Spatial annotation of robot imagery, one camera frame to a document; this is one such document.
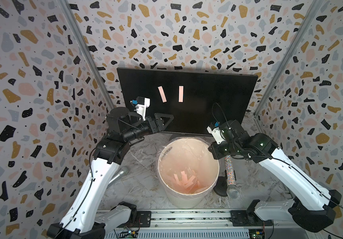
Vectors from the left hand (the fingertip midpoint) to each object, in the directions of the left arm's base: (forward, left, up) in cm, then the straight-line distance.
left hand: (169, 120), depth 58 cm
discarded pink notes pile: (-13, -10, -34) cm, 38 cm away
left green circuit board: (-33, +21, -45) cm, 59 cm away
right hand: (-4, -17, -15) cm, 23 cm away
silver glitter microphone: (-21, -26, -22) cm, 40 cm away
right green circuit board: (-34, -40, -45) cm, 69 cm away
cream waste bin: (-7, -8, -36) cm, 38 cm away
